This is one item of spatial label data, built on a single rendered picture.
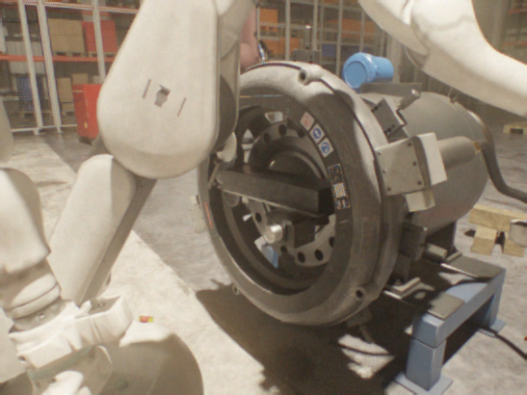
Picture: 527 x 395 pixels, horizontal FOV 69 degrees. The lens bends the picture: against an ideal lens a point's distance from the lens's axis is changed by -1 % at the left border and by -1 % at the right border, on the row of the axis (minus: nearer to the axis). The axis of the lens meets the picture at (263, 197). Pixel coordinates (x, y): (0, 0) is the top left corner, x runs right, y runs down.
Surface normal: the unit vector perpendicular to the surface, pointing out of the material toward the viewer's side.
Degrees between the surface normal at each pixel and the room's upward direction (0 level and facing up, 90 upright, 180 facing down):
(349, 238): 90
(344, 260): 90
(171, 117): 91
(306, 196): 90
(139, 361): 73
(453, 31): 79
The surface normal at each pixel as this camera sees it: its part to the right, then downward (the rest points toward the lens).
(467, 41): -0.07, 0.05
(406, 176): -0.75, 0.19
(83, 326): 0.07, 0.25
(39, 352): 0.40, 0.12
